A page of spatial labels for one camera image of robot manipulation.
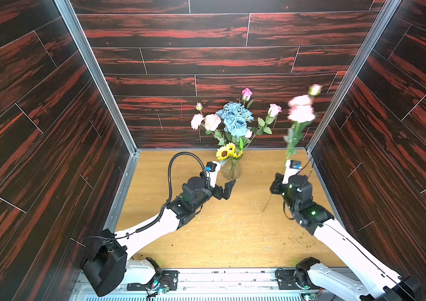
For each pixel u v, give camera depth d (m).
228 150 0.88
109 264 0.41
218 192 0.67
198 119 0.83
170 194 0.66
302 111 0.61
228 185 0.66
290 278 0.73
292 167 0.64
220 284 0.74
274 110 0.78
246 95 0.89
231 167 1.00
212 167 0.63
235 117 0.83
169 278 0.73
